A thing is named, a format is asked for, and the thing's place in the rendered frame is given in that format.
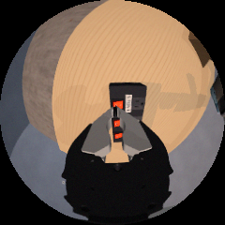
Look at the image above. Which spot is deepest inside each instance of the black power strip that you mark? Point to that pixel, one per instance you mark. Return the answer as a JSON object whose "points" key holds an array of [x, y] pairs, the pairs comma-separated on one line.
{"points": [[129, 96]]}

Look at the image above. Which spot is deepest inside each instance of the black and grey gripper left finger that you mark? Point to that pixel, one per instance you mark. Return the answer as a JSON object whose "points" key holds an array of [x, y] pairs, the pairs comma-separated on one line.
{"points": [[94, 140]]}

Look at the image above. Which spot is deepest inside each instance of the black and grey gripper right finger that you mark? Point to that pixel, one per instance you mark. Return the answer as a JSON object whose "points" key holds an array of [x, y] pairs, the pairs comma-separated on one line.
{"points": [[138, 138]]}

